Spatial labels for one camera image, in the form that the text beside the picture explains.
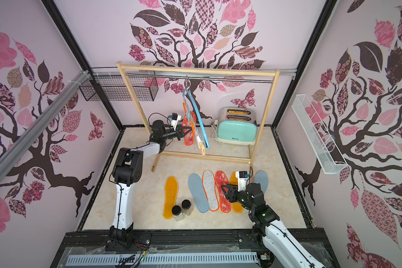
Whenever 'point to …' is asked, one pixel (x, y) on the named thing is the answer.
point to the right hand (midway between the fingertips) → (223, 188)
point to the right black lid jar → (186, 207)
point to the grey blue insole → (197, 190)
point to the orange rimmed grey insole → (210, 187)
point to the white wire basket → (316, 134)
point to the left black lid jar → (176, 211)
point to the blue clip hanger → (187, 110)
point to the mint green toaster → (237, 125)
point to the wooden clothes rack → (157, 154)
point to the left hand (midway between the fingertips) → (191, 128)
